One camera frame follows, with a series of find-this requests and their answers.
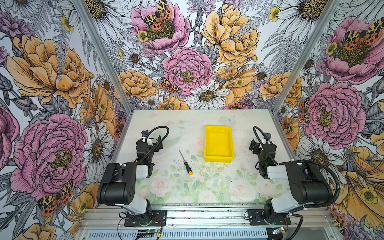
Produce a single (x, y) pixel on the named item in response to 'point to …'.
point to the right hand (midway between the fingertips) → (260, 144)
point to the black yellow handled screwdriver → (190, 173)
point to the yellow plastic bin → (218, 144)
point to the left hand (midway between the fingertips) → (153, 140)
